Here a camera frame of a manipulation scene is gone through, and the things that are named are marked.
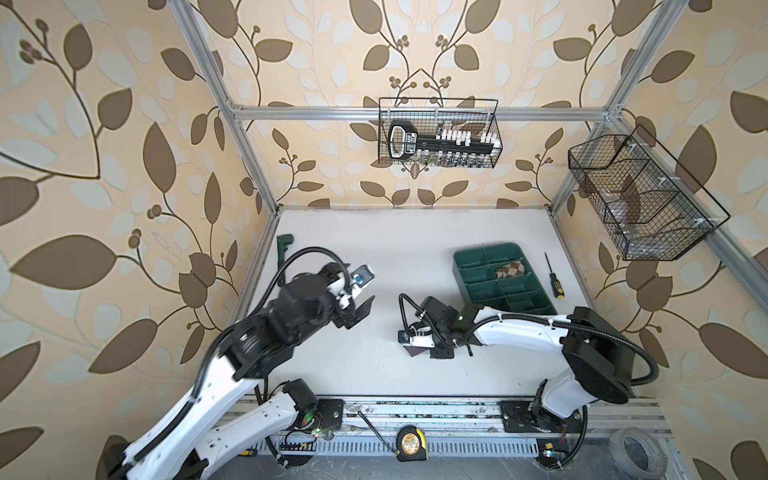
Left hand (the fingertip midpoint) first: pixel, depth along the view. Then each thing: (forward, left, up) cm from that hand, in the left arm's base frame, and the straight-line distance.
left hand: (362, 279), depth 64 cm
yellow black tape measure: (-27, -12, -27) cm, 40 cm away
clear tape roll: (-27, -66, -30) cm, 77 cm away
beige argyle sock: (+20, -44, -25) cm, 55 cm away
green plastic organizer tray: (+20, -33, -29) cm, 48 cm away
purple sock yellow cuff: (-6, -12, -26) cm, 30 cm away
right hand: (-3, -18, -29) cm, 34 cm away
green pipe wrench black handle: (+35, +37, -31) cm, 59 cm away
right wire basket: (+20, -70, +4) cm, 73 cm away
